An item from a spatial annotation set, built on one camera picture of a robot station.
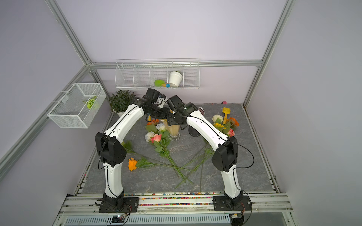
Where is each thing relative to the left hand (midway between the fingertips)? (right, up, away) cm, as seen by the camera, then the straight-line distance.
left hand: (169, 116), depth 86 cm
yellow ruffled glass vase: (+2, -9, +3) cm, 10 cm away
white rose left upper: (-8, -7, +13) cm, 17 cm away
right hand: (+3, -2, -2) cm, 4 cm away
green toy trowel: (-8, +24, +13) cm, 28 cm away
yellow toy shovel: (+43, +5, +29) cm, 53 cm away
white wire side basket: (-53, +6, -3) cm, 54 cm away
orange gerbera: (+45, -4, +16) cm, 48 cm away
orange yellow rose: (-16, -30, +2) cm, 34 cm away
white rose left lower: (-16, -13, +10) cm, 23 cm away
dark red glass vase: (+15, -12, +16) cm, 25 cm away
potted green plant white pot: (-36, +10, +9) cm, 38 cm away
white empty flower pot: (+3, +26, +7) cm, 27 cm away
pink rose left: (-10, -14, +8) cm, 19 cm away
